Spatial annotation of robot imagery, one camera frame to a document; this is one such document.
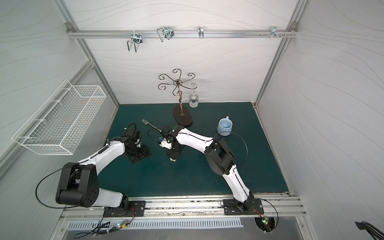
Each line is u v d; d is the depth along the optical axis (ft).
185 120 3.63
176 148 2.53
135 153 2.42
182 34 2.59
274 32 2.51
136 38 2.57
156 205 2.50
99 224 2.36
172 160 2.90
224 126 3.34
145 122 3.63
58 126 2.24
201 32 2.57
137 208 2.41
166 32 2.51
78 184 1.40
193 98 3.14
